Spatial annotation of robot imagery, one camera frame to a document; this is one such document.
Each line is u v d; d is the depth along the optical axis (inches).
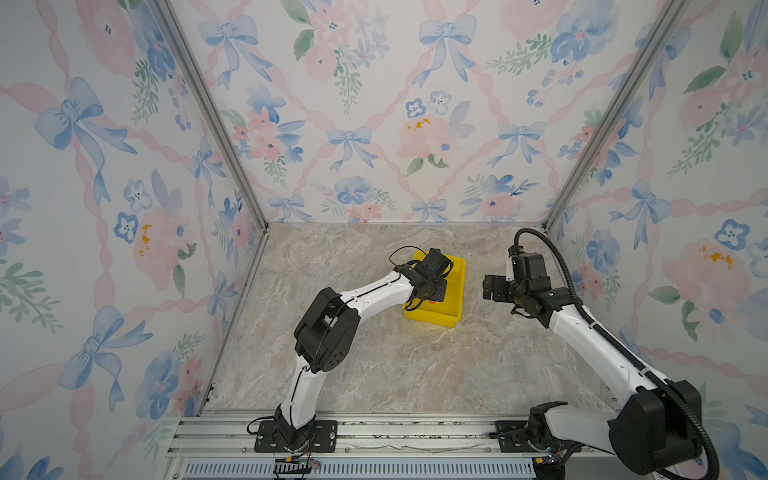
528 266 24.8
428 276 28.1
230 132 36.7
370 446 29.0
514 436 28.8
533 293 24.4
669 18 27.3
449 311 37.5
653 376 16.5
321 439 29.0
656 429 15.6
